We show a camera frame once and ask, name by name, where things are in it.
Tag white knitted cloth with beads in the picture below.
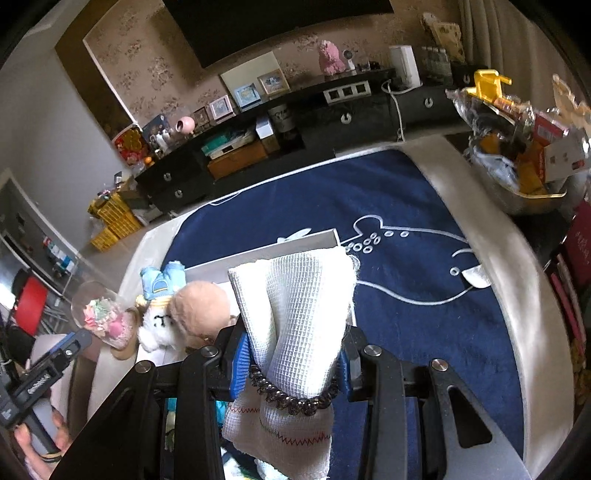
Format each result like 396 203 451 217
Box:
222 246 356 479

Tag person's left hand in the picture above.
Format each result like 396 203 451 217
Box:
14 408 72 480

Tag tan plush toy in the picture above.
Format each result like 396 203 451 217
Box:
168 281 236 350

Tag white plush with blue hat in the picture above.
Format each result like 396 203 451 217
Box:
137 261 186 352

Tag white rectangular storage box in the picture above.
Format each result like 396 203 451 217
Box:
136 228 341 366

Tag glass dome with pink roses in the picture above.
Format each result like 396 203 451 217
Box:
71 281 140 360

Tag navy blue printed mat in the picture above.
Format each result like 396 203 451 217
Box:
166 150 528 479

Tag yellow plastic crates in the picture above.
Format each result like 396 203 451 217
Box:
88 192 142 252

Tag red and gold box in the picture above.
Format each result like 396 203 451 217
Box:
112 124 150 167

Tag pink round speaker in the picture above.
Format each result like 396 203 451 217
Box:
175 116 195 136

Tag black TV cabinet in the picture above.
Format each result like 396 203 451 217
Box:
135 69 460 213

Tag basket of assorted clutter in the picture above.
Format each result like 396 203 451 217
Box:
446 75 590 217

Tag white canvas board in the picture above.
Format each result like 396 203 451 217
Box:
221 51 280 104

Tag pink plush on cabinet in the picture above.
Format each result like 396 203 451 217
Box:
318 40 346 76

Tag white humidifier appliance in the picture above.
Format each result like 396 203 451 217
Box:
389 45 422 88

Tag yellow toy on basket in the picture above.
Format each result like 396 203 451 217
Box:
466 69 513 103

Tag beige curtain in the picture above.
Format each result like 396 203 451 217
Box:
459 1 583 104

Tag picture frame pink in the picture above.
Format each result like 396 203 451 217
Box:
208 95 233 121

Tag picture frame blue left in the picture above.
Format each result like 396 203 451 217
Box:
233 83 262 109

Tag picture frame beige right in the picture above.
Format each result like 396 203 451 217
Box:
257 69 290 97

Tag white power cable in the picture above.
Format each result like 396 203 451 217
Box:
380 79 424 143

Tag black wall television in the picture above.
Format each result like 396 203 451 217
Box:
163 0 394 67

